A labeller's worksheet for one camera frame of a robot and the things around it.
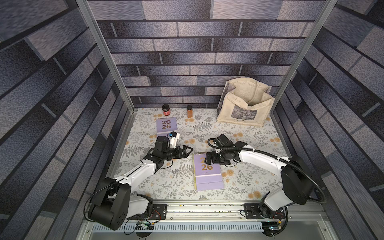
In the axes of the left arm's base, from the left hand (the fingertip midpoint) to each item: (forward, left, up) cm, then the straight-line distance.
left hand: (188, 149), depth 83 cm
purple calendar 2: (+27, +20, -12) cm, 36 cm away
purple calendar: (-12, -11, -10) cm, 19 cm away
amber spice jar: (+36, 0, -5) cm, 36 cm away
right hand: (-4, -13, -7) cm, 15 cm away
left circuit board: (-35, +20, -13) cm, 43 cm away
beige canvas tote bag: (+45, -43, -2) cm, 62 cm away
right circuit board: (-35, -41, -12) cm, 55 cm away
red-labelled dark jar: (+37, +18, -6) cm, 41 cm away
